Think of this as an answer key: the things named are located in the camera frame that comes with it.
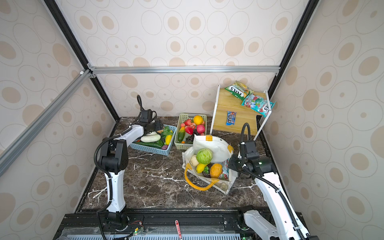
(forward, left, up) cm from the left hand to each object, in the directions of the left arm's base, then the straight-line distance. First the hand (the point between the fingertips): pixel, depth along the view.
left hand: (161, 120), depth 103 cm
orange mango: (-37, -35, +1) cm, 51 cm away
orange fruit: (+5, -26, -4) cm, 27 cm away
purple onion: (-18, -4, -6) cm, 19 cm away
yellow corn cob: (-10, -5, -7) cm, 13 cm away
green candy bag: (0, -48, +25) cm, 55 cm away
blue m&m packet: (-1, -47, +6) cm, 47 cm away
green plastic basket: (+10, -13, -7) cm, 18 cm away
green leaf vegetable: (-6, -4, -4) cm, 8 cm away
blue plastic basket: (-20, +2, -5) cm, 21 cm away
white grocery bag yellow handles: (-39, -29, -10) cm, 49 cm away
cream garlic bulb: (-28, -23, -5) cm, 36 cm away
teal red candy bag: (-10, -56, +24) cm, 62 cm away
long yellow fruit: (-33, -27, -5) cm, 42 cm away
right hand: (-35, -43, +7) cm, 56 cm away
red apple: (-3, -19, -5) cm, 20 cm away
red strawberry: (+6, -18, -8) cm, 20 cm away
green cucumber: (-15, +5, -7) cm, 17 cm away
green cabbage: (-29, -29, +3) cm, 41 cm away
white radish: (-13, +5, -2) cm, 14 cm away
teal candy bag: (-39, -40, -1) cm, 56 cm away
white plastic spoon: (-44, +28, -9) cm, 53 cm away
